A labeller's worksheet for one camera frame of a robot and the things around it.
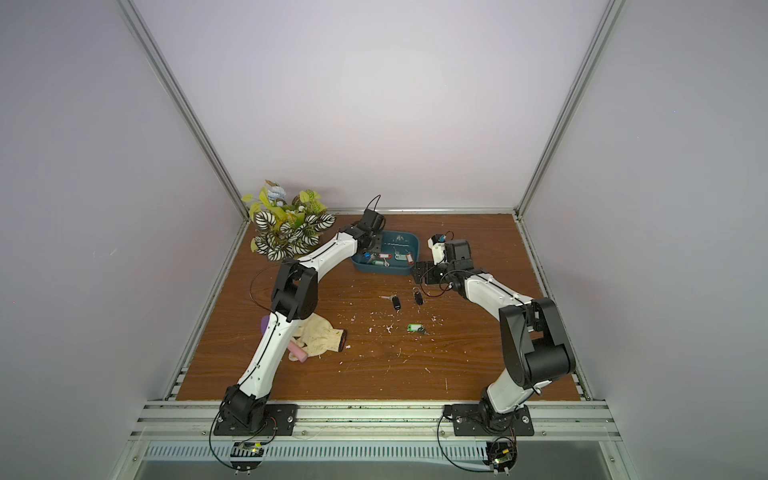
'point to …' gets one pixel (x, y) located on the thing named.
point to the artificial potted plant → (286, 229)
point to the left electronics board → (246, 456)
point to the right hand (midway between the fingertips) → (425, 262)
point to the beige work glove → (316, 336)
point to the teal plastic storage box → (399, 253)
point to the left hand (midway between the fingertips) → (377, 240)
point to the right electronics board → (501, 455)
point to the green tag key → (413, 327)
